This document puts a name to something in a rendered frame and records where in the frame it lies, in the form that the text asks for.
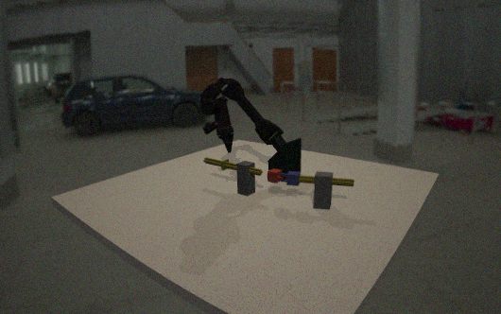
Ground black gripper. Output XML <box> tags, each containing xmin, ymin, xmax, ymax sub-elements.
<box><xmin>215</xmin><ymin>112</ymin><xmax>233</xmax><ymax>153</ymax></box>

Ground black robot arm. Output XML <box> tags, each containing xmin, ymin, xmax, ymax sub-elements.
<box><xmin>200</xmin><ymin>78</ymin><xmax>286</xmax><ymax>151</ymax></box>

